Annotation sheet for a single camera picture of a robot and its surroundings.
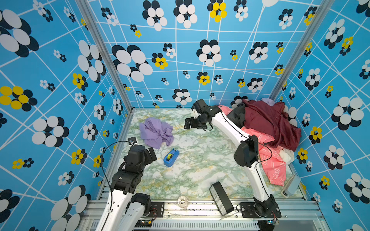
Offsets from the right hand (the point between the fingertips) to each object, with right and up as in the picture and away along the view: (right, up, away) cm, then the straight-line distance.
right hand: (191, 126), depth 92 cm
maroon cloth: (+53, +5, +1) cm, 53 cm away
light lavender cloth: (+60, +19, +16) cm, 65 cm away
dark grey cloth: (+32, +7, +6) cm, 33 cm away
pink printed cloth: (+50, -21, -3) cm, 55 cm away
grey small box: (+54, -32, -15) cm, 65 cm away
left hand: (-25, -12, -18) cm, 33 cm away
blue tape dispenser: (-13, -19, -4) cm, 23 cm away
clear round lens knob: (-5, -39, -18) cm, 43 cm away
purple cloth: (-25, -4, +4) cm, 26 cm away
